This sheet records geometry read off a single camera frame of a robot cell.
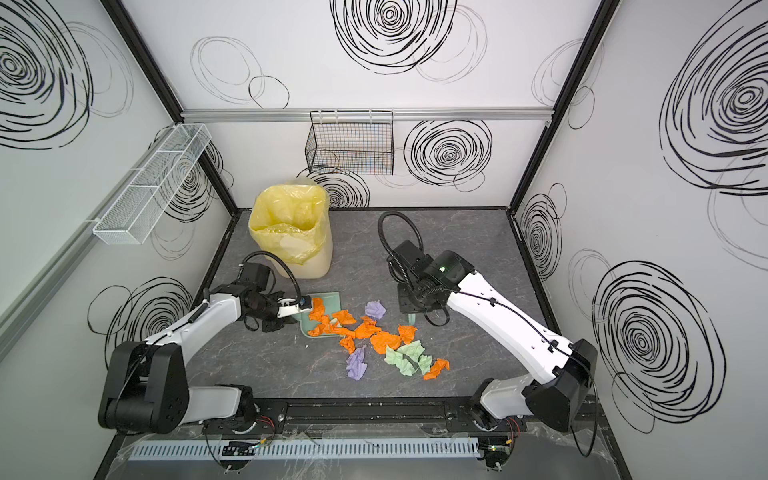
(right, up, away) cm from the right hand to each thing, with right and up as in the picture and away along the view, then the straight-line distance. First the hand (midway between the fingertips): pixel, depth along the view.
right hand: (404, 306), depth 72 cm
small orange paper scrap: (+2, -12, +16) cm, 20 cm away
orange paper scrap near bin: (-6, -13, +15) cm, 21 cm away
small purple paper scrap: (-13, -18, +9) cm, 24 cm away
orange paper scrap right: (-21, -9, +14) cm, 27 cm away
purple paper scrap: (-8, -6, +20) cm, 22 cm away
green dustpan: (-22, -4, +21) cm, 31 cm away
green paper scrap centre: (+3, -15, +11) cm, 19 cm away
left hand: (-33, -5, +17) cm, 37 cm away
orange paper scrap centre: (-10, -10, +15) cm, 20 cm away
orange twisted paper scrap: (-15, -14, +13) cm, 24 cm away
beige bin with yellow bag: (-38, +22, +30) cm, 53 cm away
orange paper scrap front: (+10, -19, +10) cm, 24 cm away
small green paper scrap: (-2, -17, +11) cm, 20 cm away
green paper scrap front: (+6, -18, +9) cm, 21 cm away
